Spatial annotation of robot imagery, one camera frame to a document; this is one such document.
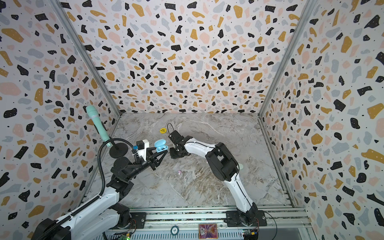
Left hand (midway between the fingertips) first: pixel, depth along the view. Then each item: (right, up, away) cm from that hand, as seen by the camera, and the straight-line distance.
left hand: (165, 148), depth 71 cm
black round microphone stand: (-38, -5, +26) cm, 46 cm away
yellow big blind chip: (-11, +7, +39) cm, 41 cm away
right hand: (-2, -7, +24) cm, 25 cm away
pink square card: (+21, -39, -1) cm, 44 cm away
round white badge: (+4, -39, 0) cm, 40 cm away
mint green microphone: (-38, +17, +5) cm, 42 cm away
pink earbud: (+4, -17, +19) cm, 25 cm away
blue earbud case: (-3, +1, +1) cm, 3 cm away
